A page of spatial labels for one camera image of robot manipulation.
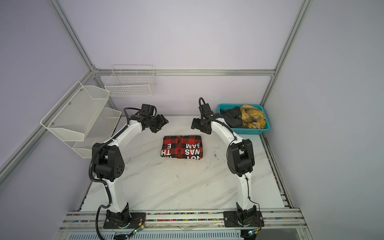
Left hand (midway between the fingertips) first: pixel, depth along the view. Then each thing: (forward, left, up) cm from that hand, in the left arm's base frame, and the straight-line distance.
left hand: (165, 123), depth 94 cm
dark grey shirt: (+15, -46, -8) cm, 49 cm away
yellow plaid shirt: (+11, -60, -4) cm, 61 cm away
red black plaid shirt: (-11, -11, -11) cm, 19 cm away
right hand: (-1, -19, -2) cm, 19 cm away
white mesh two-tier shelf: (-9, +42, +12) cm, 45 cm away
